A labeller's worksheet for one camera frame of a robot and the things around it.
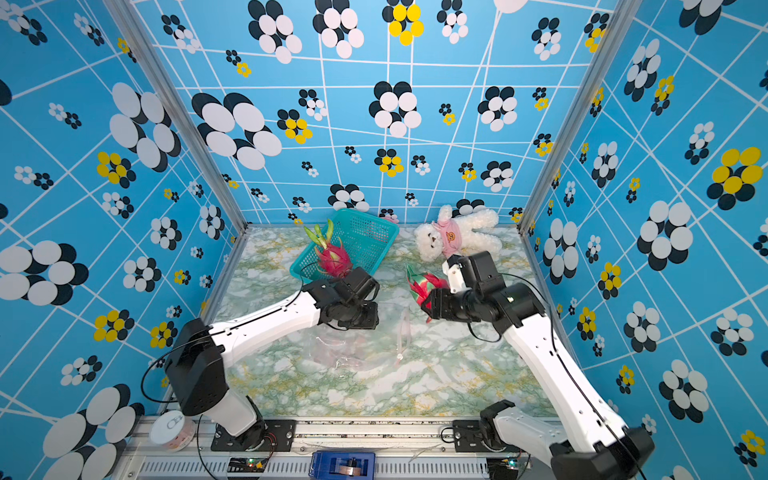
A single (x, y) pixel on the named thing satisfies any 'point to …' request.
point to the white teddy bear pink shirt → (459, 235)
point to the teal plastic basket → (366, 239)
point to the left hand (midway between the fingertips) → (381, 319)
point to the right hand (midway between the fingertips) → (436, 304)
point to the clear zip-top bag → (351, 351)
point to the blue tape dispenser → (342, 465)
